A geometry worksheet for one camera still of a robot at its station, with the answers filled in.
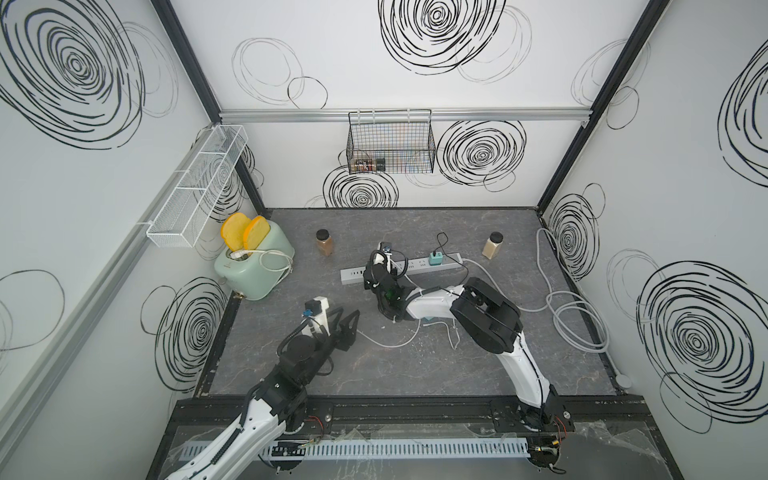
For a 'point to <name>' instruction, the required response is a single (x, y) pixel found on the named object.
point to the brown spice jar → (324, 242)
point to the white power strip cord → (550, 289)
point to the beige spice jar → (493, 245)
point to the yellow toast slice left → (233, 230)
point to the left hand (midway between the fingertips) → (350, 312)
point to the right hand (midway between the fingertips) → (376, 263)
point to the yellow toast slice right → (255, 232)
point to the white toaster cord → (237, 254)
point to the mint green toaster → (256, 274)
